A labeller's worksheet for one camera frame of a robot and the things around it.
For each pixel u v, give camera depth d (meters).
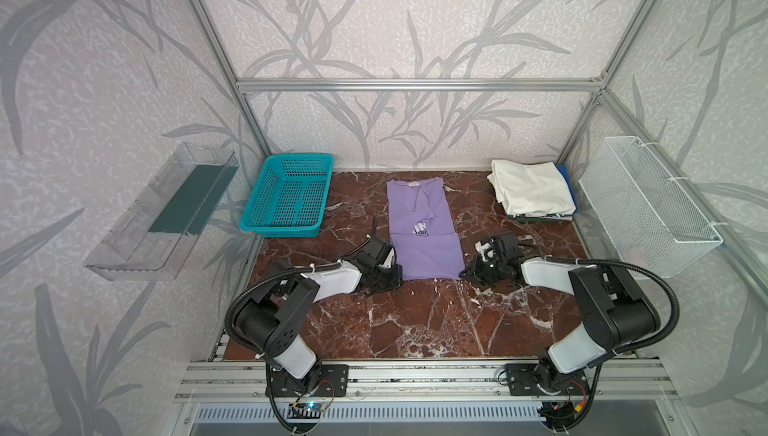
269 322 0.45
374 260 0.73
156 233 0.64
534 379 0.73
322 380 0.72
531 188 1.04
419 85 0.96
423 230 1.03
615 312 0.46
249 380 0.75
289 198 1.12
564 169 1.15
